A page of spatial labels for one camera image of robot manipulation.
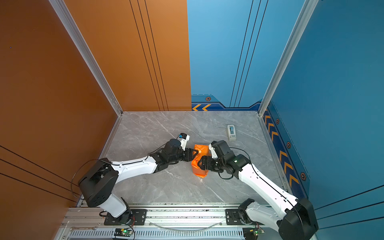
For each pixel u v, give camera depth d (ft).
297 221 1.24
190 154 2.44
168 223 2.39
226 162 1.93
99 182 1.49
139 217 2.41
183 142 2.53
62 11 2.32
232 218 2.38
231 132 3.38
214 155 2.29
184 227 2.33
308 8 2.29
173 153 2.20
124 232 2.32
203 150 2.75
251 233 2.29
